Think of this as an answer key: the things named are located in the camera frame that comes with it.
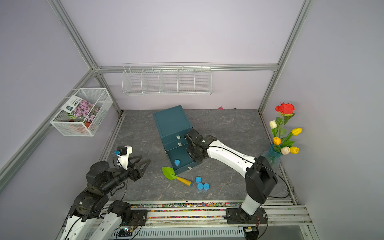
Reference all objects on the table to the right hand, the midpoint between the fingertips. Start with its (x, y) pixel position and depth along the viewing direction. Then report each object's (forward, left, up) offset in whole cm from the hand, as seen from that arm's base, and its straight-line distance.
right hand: (187, 152), depth 83 cm
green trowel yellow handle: (-7, +11, -12) cm, 18 cm away
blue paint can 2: (-12, -6, -9) cm, 16 cm away
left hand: (-10, +18, +12) cm, 24 cm away
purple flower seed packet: (+13, +52, +23) cm, 58 cm away
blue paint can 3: (-16, -7, -9) cm, 19 cm away
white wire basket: (+7, +59, +18) cm, 62 cm away
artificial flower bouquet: (+3, -49, +11) cm, 51 cm away
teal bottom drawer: (0, +5, -9) cm, 11 cm away
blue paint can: (-2, +7, -9) cm, 11 cm away
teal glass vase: (-3, -47, +2) cm, 47 cm away
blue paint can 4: (-16, -10, -9) cm, 21 cm away
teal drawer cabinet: (+11, +7, +10) cm, 17 cm away
